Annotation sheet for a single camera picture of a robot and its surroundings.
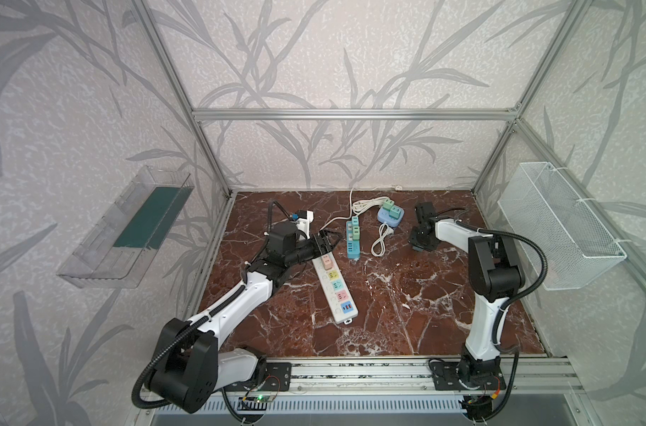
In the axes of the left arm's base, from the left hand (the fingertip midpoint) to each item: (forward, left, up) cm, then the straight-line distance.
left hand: (340, 232), depth 78 cm
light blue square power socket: (+23, -18, -21) cm, 36 cm away
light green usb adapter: (+26, -20, -18) cm, 38 cm away
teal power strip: (+8, -5, -21) cm, 23 cm away
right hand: (+14, -31, -22) cm, 40 cm away
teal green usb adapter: (+22, -22, -17) cm, 35 cm away
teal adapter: (+17, -6, -17) cm, 25 cm away
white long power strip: (-12, 0, -21) cm, 24 cm away
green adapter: (+12, -6, -17) cm, 22 cm away
